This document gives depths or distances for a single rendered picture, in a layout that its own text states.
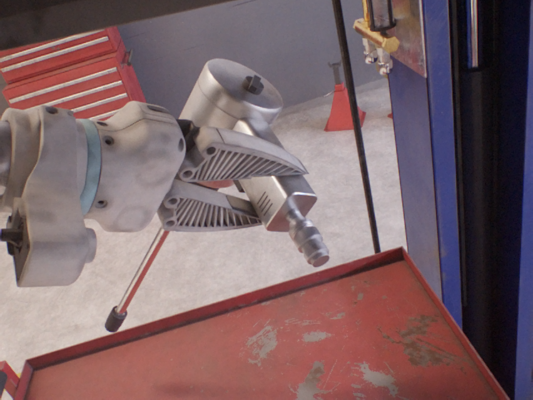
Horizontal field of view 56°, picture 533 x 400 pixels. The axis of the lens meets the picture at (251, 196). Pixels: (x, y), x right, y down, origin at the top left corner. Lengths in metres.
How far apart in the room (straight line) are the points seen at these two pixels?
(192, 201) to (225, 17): 3.08
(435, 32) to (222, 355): 0.65
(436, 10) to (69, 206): 0.75
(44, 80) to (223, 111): 2.60
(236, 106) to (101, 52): 2.62
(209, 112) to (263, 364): 0.44
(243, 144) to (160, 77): 3.16
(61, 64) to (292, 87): 1.56
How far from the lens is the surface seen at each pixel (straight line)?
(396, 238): 2.33
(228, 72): 0.53
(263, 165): 0.42
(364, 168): 1.34
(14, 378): 0.97
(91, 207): 0.36
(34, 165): 0.34
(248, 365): 0.82
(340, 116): 3.32
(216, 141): 0.38
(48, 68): 3.16
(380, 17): 0.95
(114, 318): 0.78
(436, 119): 1.01
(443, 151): 1.04
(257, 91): 0.52
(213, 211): 0.45
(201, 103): 0.52
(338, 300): 0.88
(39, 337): 2.56
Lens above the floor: 1.47
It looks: 31 degrees down
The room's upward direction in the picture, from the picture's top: 17 degrees counter-clockwise
